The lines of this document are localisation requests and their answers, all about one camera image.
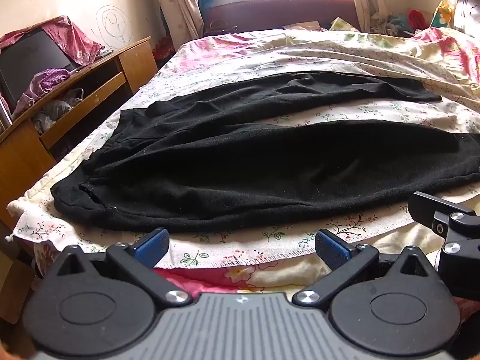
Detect pink patterned cloth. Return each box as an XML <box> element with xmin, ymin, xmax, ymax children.
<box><xmin>0</xmin><ymin>15</ymin><xmax>106</xmax><ymax>68</ymax></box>

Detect red patterned cloth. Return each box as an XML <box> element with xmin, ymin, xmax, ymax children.
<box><xmin>154</xmin><ymin>35</ymin><xmax>177</xmax><ymax>61</ymax></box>

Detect green patterned paper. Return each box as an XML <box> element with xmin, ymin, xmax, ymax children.
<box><xmin>330</xmin><ymin>17</ymin><xmax>361</xmax><ymax>32</ymax></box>

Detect wooden cabinet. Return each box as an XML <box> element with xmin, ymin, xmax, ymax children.
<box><xmin>0</xmin><ymin>37</ymin><xmax>158</xmax><ymax>325</ymax></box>

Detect dark handbag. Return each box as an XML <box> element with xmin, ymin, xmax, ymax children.
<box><xmin>204</xmin><ymin>19</ymin><xmax>239</xmax><ymax>34</ymax></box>

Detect white floral bed sheet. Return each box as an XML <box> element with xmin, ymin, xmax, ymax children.
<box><xmin>5</xmin><ymin>54</ymin><xmax>480</xmax><ymax>271</ymax></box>

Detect flat paper package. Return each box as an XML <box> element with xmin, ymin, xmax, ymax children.
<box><xmin>283</xmin><ymin>22</ymin><xmax>327</xmax><ymax>31</ymax></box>

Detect pile of clothes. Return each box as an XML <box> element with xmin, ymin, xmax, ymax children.
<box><xmin>369</xmin><ymin>9</ymin><xmax>411</xmax><ymax>34</ymax></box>

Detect maroon headboard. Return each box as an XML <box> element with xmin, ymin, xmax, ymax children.
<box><xmin>202</xmin><ymin>0</ymin><xmax>361</xmax><ymax>38</ymax></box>

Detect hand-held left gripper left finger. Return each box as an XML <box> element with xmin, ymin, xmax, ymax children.
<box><xmin>56</xmin><ymin>227</ymin><xmax>191</xmax><ymax>306</ymax></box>

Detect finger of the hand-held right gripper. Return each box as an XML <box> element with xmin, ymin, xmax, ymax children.
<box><xmin>408</xmin><ymin>192</ymin><xmax>480</xmax><ymax>297</ymax></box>

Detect purple patterned cloth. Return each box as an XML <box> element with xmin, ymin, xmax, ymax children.
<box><xmin>13</xmin><ymin>68</ymin><xmax>72</xmax><ymax>115</ymax></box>

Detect black pants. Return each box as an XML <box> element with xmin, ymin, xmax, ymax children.
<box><xmin>50</xmin><ymin>70</ymin><xmax>480</xmax><ymax>233</ymax></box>

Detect red garment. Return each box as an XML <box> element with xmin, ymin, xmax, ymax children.
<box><xmin>408</xmin><ymin>9</ymin><xmax>429</xmax><ymax>31</ymax></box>

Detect black television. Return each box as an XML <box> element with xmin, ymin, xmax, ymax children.
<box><xmin>0</xmin><ymin>28</ymin><xmax>76</xmax><ymax>111</ymax></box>

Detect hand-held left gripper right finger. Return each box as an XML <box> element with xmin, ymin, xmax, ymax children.
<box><xmin>292</xmin><ymin>229</ymin><xmax>441</xmax><ymax>306</ymax></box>

